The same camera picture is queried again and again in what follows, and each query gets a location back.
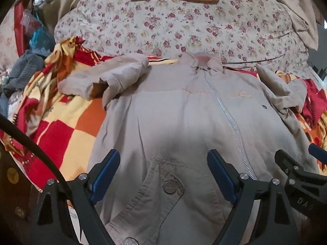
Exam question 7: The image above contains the blue plastic bag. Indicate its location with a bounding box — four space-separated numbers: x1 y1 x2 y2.
29 27 56 53

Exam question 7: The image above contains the pink floral pillow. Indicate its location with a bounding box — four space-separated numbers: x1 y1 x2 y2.
0 6 21 70

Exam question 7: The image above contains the beige cloth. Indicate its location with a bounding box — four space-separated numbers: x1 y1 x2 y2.
258 0 320 50

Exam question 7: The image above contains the red orange yellow printed blanket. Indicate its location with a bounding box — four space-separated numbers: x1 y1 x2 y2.
0 36 327 193

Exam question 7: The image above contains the beige zip jacket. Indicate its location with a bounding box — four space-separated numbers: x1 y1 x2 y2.
57 51 321 245

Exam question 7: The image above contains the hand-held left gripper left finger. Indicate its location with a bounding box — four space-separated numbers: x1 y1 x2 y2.
32 149 121 245

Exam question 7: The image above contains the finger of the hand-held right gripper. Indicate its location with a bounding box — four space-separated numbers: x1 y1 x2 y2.
308 144 327 164
274 149 327 185

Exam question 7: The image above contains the black cable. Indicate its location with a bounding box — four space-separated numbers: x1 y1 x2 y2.
0 114 74 202

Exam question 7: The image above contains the grey striped cloth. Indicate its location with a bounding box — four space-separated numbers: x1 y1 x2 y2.
2 50 45 92

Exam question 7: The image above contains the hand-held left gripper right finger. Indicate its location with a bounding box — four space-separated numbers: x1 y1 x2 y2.
207 149 300 245

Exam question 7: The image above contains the red cloth strip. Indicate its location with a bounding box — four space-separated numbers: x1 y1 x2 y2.
13 1 26 59

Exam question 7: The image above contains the floral quilt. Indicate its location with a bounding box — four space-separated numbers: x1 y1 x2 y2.
54 0 311 72

